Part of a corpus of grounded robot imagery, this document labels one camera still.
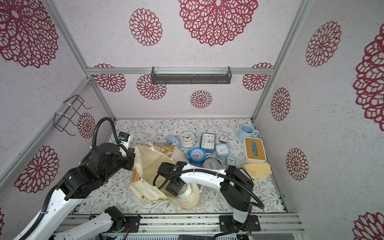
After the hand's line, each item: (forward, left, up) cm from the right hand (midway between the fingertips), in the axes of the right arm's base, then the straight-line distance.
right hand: (176, 182), depth 82 cm
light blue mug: (+41, -48, -4) cm, 63 cm away
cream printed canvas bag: (+11, +17, +6) cm, 21 cm away
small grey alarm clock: (+34, -30, -5) cm, 46 cm away
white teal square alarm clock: (-6, -6, +3) cm, 9 cm away
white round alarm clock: (+31, -4, -2) cm, 31 cm away
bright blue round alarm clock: (+19, -11, -4) cm, 22 cm away
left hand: (+4, +17, +25) cm, 31 cm away
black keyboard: (-24, -11, -3) cm, 27 cm away
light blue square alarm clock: (+24, -28, -5) cm, 38 cm away
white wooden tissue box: (+23, -48, -3) cm, 54 cm away
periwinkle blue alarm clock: (+27, +5, +3) cm, 28 cm away
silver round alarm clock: (+14, -21, -2) cm, 25 cm away
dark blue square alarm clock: (+30, -19, -4) cm, 36 cm away
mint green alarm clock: (+16, -33, -5) cm, 37 cm away
